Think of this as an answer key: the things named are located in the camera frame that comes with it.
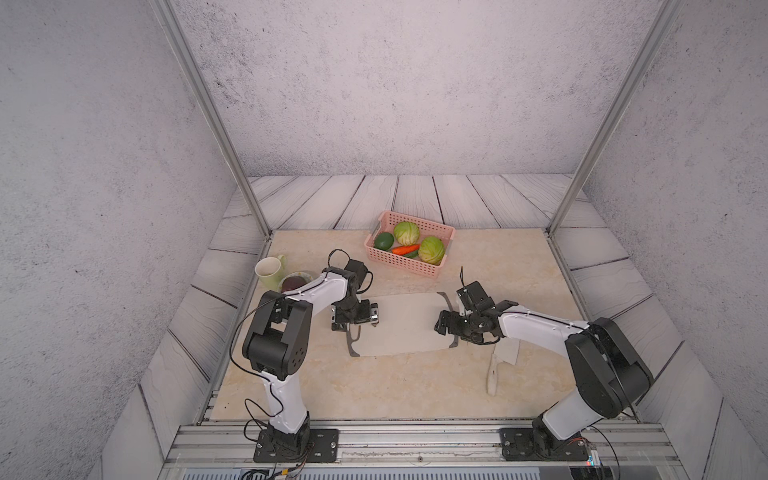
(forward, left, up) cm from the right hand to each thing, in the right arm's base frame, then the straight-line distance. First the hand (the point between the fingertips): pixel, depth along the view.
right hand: (447, 330), depth 90 cm
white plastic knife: (-5, -17, -3) cm, 18 cm away
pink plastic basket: (+24, +10, +3) cm, 26 cm away
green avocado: (+35, +20, +1) cm, 41 cm away
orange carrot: (+32, +12, 0) cm, 34 cm away
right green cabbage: (+28, +3, +5) cm, 28 cm away
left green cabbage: (+36, +12, +5) cm, 38 cm away
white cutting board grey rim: (+2, +12, +1) cm, 12 cm away
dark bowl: (+16, +49, +4) cm, 52 cm away
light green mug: (+16, +56, +8) cm, 58 cm away
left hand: (+2, +24, -1) cm, 24 cm away
